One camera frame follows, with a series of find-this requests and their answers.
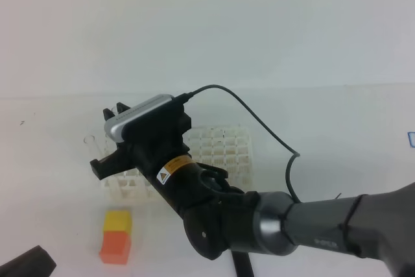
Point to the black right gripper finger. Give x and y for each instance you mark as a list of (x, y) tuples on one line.
[(108, 114), (122, 107)]

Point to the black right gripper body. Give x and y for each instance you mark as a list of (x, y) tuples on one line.
[(150, 142)]

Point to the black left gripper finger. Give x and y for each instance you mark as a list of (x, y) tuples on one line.
[(35, 262)]

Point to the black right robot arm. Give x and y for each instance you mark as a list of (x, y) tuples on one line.
[(219, 217)]

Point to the clear glass test tube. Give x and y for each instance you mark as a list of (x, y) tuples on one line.
[(90, 143)]

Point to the white plastic test tube rack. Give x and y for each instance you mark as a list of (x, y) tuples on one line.
[(226, 147)]

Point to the orange block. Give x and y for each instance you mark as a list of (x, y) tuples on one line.
[(115, 247)]

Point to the yellow block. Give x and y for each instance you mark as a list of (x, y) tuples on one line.
[(118, 221)]

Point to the blue square sticker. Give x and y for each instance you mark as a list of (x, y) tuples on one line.
[(411, 137)]

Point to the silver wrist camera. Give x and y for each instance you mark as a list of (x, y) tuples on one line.
[(114, 127)]

